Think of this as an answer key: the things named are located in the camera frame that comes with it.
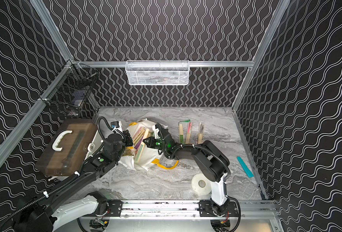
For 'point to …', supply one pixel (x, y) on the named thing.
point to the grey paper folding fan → (201, 126)
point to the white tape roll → (201, 184)
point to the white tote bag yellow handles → (151, 153)
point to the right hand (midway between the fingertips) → (143, 140)
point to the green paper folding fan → (181, 131)
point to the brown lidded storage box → (65, 147)
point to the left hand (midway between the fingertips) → (127, 128)
